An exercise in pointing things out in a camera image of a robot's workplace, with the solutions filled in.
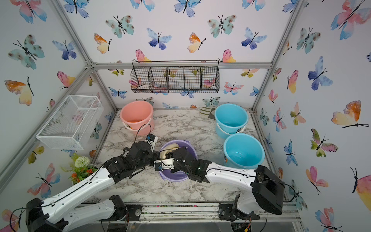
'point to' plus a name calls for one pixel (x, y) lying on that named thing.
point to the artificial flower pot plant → (79, 167)
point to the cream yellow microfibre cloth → (167, 149)
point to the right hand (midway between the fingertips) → (168, 150)
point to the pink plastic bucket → (136, 116)
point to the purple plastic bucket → (175, 177)
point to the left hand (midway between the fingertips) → (164, 154)
